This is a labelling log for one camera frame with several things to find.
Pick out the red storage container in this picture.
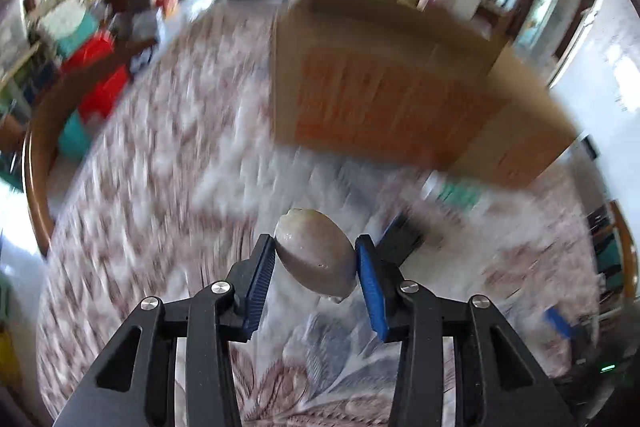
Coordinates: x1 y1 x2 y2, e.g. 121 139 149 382
61 30 114 74
77 66 129 121

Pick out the cardboard box orange print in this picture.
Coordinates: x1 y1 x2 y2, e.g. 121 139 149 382
270 0 577 188

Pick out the patterned paisley bedspread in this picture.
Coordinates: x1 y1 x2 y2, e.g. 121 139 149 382
37 5 599 415

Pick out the teal storage container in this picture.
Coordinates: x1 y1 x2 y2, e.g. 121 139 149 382
58 110 92 160

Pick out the black blue rectangular object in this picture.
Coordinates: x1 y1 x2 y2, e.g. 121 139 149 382
376 213 424 267

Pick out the brown egg-shaped object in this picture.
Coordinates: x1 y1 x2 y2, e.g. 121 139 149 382
274 208 357 300

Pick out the green white small packet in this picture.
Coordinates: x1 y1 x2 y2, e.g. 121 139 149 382
421 171 484 211

